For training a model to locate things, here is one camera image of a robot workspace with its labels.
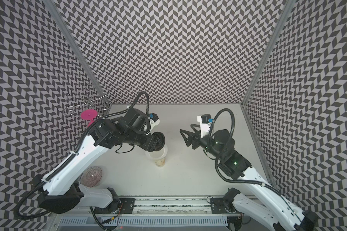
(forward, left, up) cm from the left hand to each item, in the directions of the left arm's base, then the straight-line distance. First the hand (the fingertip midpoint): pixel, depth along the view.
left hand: (154, 144), depth 64 cm
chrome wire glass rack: (+24, +39, +4) cm, 46 cm away
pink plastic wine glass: (+16, +34, +3) cm, 38 cm away
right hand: (+5, -15, +3) cm, 16 cm away
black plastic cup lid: (+2, -4, +2) cm, 5 cm away
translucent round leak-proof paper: (+1, 0, -12) cm, 12 cm away
